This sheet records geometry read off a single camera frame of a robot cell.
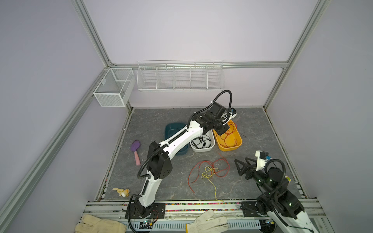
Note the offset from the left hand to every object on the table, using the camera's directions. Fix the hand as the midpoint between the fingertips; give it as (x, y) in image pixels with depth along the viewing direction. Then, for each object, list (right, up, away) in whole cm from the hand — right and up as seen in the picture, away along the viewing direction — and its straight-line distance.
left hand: (227, 127), depth 80 cm
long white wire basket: (-27, +35, +19) cm, 48 cm away
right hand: (+6, -17, -7) cm, 19 cm away
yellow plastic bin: (+8, -10, +20) cm, 23 cm away
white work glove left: (-69, -47, -11) cm, 84 cm away
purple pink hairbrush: (-58, -13, +16) cm, 62 cm away
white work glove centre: (-14, -47, -11) cm, 50 cm away
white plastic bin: (-7, -5, +21) cm, 23 cm away
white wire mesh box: (-73, +26, +18) cm, 79 cm away
